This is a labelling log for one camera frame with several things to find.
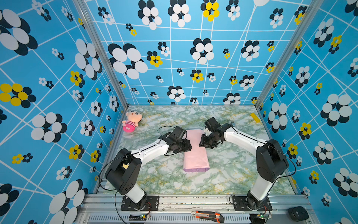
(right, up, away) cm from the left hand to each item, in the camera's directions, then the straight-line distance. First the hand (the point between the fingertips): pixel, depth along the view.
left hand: (191, 146), depth 87 cm
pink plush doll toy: (-42, +18, +17) cm, 49 cm away
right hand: (+7, +1, +2) cm, 8 cm away
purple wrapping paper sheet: (+3, -7, -4) cm, 9 cm away
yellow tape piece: (+54, +17, +22) cm, 60 cm away
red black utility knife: (+10, -31, -18) cm, 37 cm away
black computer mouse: (+52, -29, -19) cm, 63 cm away
